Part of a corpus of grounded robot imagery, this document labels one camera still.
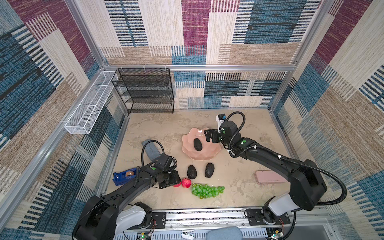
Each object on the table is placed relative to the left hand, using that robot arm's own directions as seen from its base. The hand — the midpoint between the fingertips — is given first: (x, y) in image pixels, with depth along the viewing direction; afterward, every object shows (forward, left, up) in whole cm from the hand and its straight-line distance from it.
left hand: (178, 179), depth 83 cm
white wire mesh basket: (+17, +43, +30) cm, 55 cm away
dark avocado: (+21, -12, +1) cm, 24 cm away
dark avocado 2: (+3, -8, +1) cm, 8 cm away
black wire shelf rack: (+59, +25, +15) cm, 65 cm away
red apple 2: (-2, -5, +1) cm, 5 cm away
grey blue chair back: (-24, -24, 0) cm, 34 cm away
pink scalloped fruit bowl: (+19, -19, -2) cm, 27 cm away
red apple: (-3, 0, -1) cm, 3 cm away
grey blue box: (+20, +18, -1) cm, 27 cm away
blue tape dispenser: (+2, +29, +1) cm, 29 cm away
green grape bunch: (-7, -15, +1) cm, 16 cm away
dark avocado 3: (+4, -18, +1) cm, 18 cm away
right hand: (+21, -19, +14) cm, 32 cm away
